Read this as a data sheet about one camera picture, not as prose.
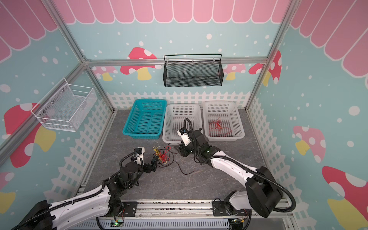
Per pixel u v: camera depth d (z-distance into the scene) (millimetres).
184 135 716
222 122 1125
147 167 725
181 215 736
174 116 1156
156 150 921
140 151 699
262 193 415
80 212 522
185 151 725
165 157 917
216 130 1059
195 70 938
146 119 1125
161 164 897
